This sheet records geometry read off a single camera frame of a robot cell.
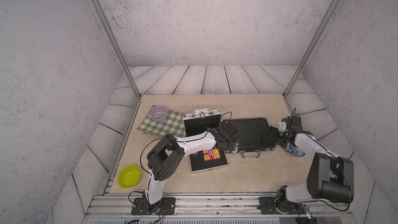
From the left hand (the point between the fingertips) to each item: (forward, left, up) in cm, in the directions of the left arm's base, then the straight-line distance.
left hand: (236, 148), depth 86 cm
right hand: (+7, -20, +1) cm, 21 cm away
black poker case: (+11, -12, -10) cm, 20 cm away
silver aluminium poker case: (+9, +21, +13) cm, 26 cm away
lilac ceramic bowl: (+28, +48, -4) cm, 56 cm away
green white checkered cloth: (+21, +37, -6) cm, 43 cm away
